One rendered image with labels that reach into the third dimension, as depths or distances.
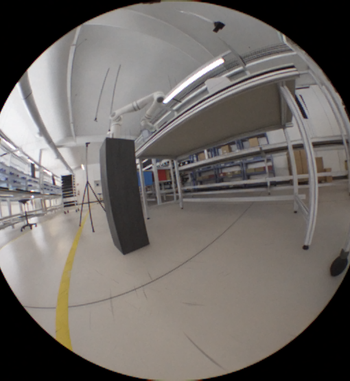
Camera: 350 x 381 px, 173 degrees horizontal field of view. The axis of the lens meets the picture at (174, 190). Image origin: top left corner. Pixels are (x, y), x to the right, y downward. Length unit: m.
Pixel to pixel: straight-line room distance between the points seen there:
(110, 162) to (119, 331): 0.89
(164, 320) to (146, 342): 0.11
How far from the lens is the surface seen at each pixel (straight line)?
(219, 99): 0.79
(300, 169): 3.97
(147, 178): 2.93
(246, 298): 0.53
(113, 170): 0.83
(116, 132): 1.03
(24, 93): 4.13
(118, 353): 0.49
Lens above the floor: 0.44
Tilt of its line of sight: 2 degrees down
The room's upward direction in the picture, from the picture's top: 8 degrees counter-clockwise
